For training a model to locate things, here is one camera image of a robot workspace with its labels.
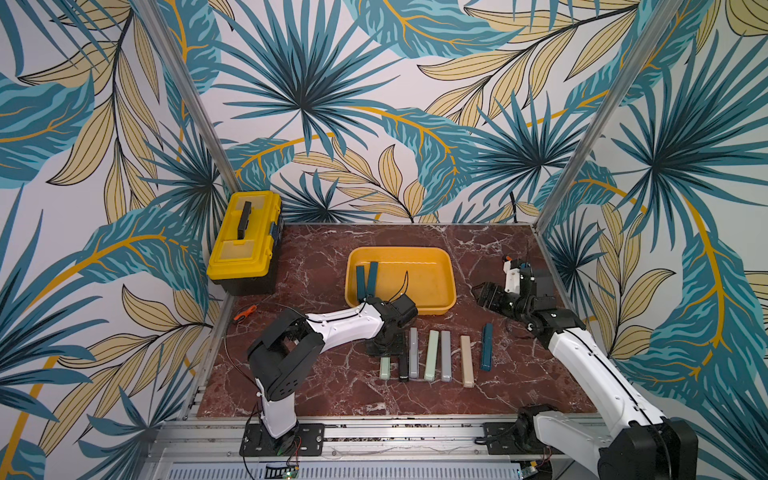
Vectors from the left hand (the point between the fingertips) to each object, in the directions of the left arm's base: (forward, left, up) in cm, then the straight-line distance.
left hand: (389, 358), depth 85 cm
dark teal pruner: (+25, +10, +1) cm, 27 cm away
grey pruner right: (-3, -16, 0) cm, 16 cm away
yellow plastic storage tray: (+30, -13, 0) cm, 33 cm away
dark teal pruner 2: (+27, +6, 0) cm, 27 cm away
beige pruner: (-2, -22, +1) cm, 22 cm away
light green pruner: (-3, +1, +1) cm, 4 cm away
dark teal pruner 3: (+3, -28, +2) cm, 29 cm away
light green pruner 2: (+3, -13, +2) cm, 13 cm away
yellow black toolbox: (+28, +43, +16) cm, 54 cm away
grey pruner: (+1, -7, +1) cm, 7 cm away
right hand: (+14, -26, +15) cm, 33 cm away
